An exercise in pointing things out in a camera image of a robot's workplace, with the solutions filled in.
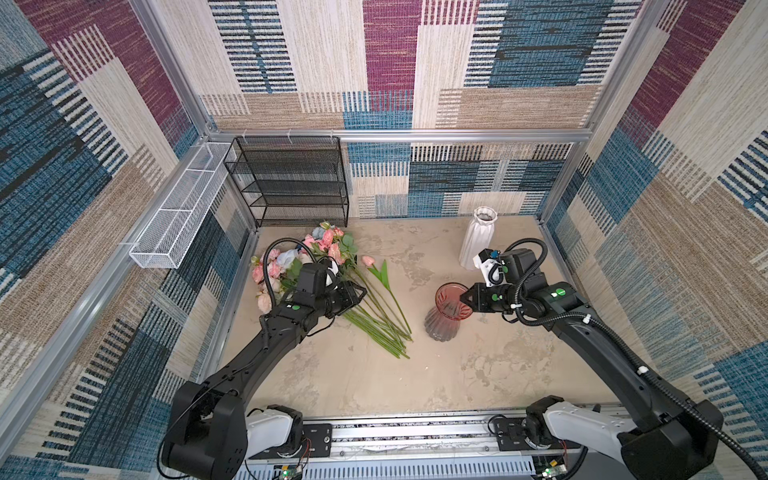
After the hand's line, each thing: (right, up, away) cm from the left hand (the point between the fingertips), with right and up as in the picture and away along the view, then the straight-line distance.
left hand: (365, 292), depth 83 cm
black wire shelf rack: (-29, +37, +26) cm, 53 cm away
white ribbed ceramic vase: (+34, +16, +9) cm, 38 cm away
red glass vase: (+23, -11, +10) cm, 27 cm away
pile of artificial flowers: (+2, -9, +11) cm, 14 cm away
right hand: (+26, -2, -6) cm, 27 cm away
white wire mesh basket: (-60, +15, +9) cm, 63 cm away
